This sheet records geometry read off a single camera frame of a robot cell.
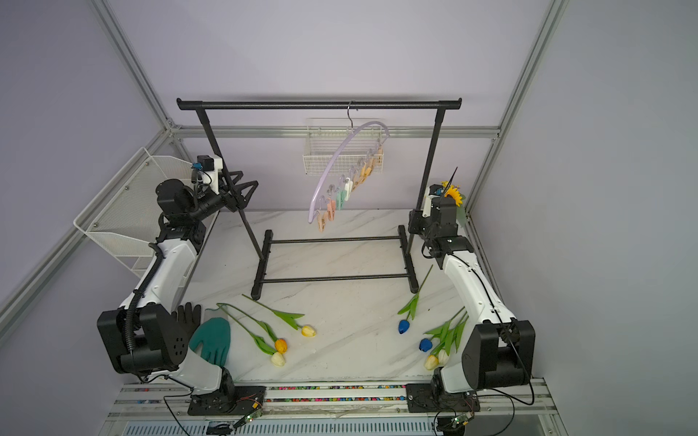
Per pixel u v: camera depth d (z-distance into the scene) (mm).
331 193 670
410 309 902
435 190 705
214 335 878
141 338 430
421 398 733
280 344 814
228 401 671
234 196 672
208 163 624
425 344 819
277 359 795
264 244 1066
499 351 421
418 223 741
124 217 732
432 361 781
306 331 847
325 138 944
